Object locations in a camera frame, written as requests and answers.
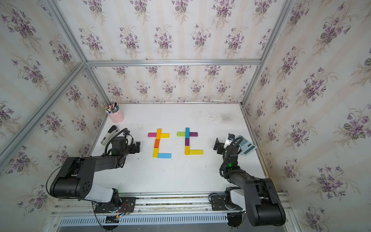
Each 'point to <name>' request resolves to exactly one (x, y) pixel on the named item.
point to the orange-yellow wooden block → (158, 134)
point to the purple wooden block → (187, 142)
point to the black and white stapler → (112, 131)
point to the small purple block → (193, 134)
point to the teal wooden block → (187, 133)
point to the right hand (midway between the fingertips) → (227, 140)
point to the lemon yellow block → (194, 152)
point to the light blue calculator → (246, 146)
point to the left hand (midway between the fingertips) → (133, 143)
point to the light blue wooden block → (164, 155)
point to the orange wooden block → (156, 143)
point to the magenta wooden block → (151, 134)
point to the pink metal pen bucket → (118, 117)
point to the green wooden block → (181, 134)
